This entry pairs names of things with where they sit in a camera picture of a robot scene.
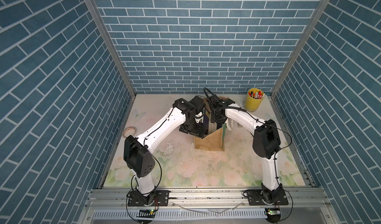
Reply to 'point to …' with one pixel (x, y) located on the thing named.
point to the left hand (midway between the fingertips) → (200, 135)
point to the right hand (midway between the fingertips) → (218, 120)
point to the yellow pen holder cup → (254, 99)
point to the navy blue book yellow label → (206, 116)
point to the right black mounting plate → (256, 197)
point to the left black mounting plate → (159, 197)
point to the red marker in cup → (259, 96)
